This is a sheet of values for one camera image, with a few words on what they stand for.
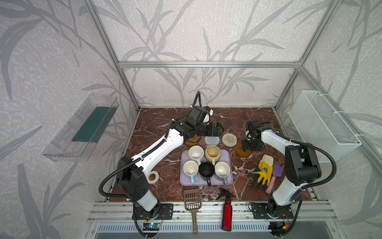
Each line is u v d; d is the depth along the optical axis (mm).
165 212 731
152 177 849
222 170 864
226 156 935
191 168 881
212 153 933
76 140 631
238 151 961
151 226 715
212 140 1012
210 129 678
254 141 708
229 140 1015
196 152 916
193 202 770
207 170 829
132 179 413
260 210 737
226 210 720
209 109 720
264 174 819
